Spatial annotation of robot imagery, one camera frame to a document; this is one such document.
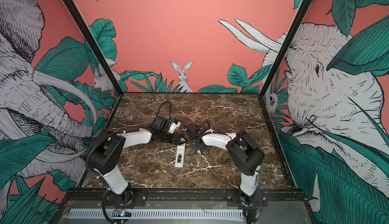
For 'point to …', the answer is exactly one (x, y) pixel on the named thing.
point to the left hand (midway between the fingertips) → (182, 138)
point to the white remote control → (180, 155)
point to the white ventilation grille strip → (154, 214)
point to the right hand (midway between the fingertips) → (195, 144)
